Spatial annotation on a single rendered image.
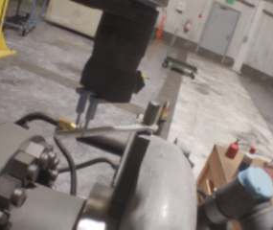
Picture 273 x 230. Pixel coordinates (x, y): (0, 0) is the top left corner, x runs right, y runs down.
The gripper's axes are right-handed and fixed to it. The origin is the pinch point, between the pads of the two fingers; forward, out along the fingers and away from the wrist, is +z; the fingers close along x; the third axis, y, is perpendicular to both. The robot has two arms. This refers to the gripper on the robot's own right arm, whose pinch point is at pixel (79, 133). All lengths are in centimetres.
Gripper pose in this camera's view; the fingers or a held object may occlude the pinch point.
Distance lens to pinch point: 42.5
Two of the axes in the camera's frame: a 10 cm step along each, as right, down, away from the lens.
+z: -3.2, 9.1, 2.8
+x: -7.2, -4.2, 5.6
